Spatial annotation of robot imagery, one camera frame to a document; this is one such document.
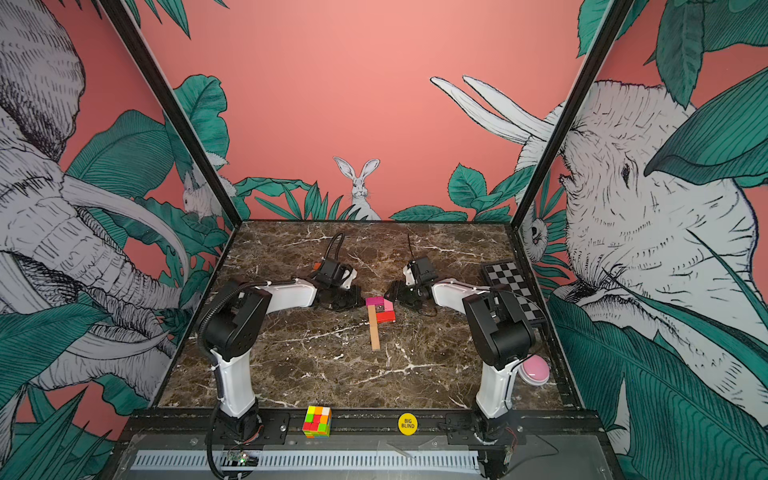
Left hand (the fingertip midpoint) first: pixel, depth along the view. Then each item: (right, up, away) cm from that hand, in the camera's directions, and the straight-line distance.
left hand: (370, 298), depth 97 cm
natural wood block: (+2, -9, -6) cm, 11 cm away
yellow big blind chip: (+12, -29, -22) cm, 38 cm away
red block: (+5, -6, -3) cm, 8 cm away
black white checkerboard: (+47, +7, +4) cm, 48 cm away
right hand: (+7, +2, -1) cm, 7 cm away
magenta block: (+2, -1, +2) cm, 3 cm away
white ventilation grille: (-34, -32, -30) cm, 55 cm away
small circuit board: (-29, -34, -27) cm, 52 cm away
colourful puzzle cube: (-11, -26, -26) cm, 38 cm away
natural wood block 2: (+2, -12, -9) cm, 15 cm away
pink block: (+6, -2, -1) cm, 7 cm away
